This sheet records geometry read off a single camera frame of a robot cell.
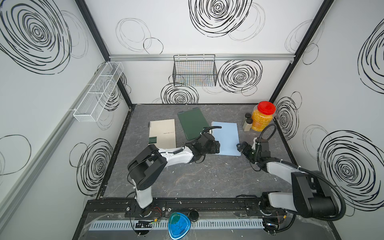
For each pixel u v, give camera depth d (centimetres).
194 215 64
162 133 102
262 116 96
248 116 101
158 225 70
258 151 71
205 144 69
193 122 108
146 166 50
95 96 76
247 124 99
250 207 74
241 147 84
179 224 61
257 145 71
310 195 43
